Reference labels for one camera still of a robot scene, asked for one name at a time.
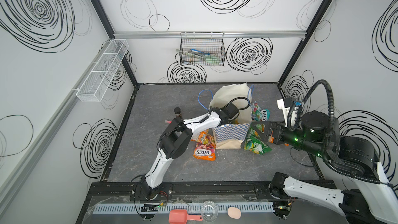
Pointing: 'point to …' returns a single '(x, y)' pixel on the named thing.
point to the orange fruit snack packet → (205, 136)
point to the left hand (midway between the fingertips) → (229, 129)
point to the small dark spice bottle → (178, 113)
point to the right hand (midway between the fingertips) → (257, 123)
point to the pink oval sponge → (234, 212)
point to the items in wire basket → (204, 57)
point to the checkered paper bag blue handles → (230, 136)
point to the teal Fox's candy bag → (258, 114)
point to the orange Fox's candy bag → (204, 152)
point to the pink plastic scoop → (181, 216)
